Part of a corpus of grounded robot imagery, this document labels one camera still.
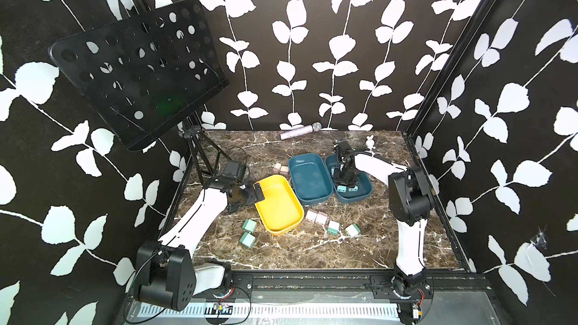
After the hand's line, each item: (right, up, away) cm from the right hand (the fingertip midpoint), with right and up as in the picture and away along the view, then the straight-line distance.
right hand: (337, 180), depth 99 cm
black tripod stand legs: (-56, +19, -20) cm, 63 cm away
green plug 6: (+7, -3, -3) cm, 8 cm away
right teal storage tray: (+12, -3, 0) cm, 13 cm away
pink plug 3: (-12, -13, -10) cm, 21 cm away
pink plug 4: (-9, -14, -11) cm, 19 cm away
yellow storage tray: (-24, -12, -5) cm, 28 cm away
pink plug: (-27, +5, +2) cm, 28 cm away
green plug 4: (+3, -18, -13) cm, 22 cm away
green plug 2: (-37, -20, -17) cm, 45 cm away
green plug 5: (+1, -3, -5) cm, 5 cm away
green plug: (-37, -16, -13) cm, 42 cm away
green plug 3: (-4, -17, -13) cm, 22 cm away
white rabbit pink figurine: (+18, +17, +9) cm, 26 cm away
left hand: (-34, -4, -15) cm, 37 cm away
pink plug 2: (-24, +4, +3) cm, 24 cm away
